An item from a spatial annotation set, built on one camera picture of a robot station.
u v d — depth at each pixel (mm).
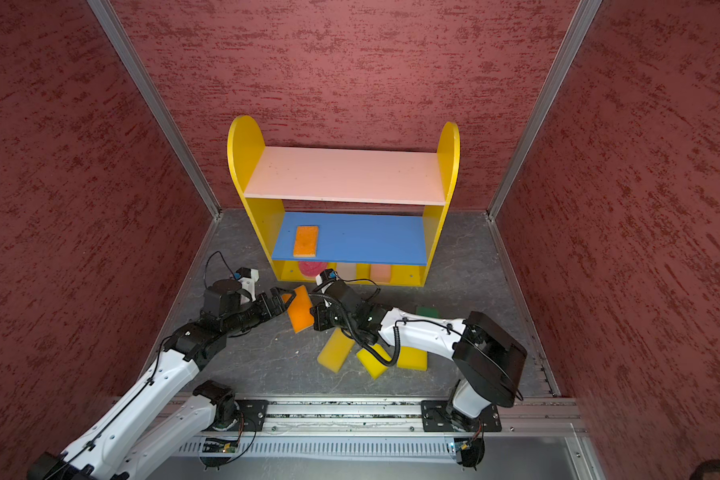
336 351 831
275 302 691
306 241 924
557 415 759
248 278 721
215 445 727
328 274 725
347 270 1008
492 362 426
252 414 735
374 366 813
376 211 1251
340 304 599
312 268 967
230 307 606
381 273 995
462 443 725
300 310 802
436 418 737
